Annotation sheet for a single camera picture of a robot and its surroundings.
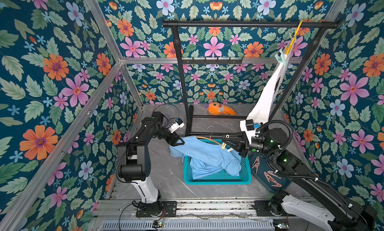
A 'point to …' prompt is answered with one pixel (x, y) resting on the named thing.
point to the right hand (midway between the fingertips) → (227, 134)
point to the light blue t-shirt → (207, 157)
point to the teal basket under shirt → (222, 178)
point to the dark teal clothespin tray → (267, 178)
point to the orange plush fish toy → (216, 109)
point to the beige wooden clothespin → (223, 145)
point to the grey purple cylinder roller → (163, 114)
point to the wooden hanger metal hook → (213, 131)
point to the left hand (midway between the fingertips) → (180, 138)
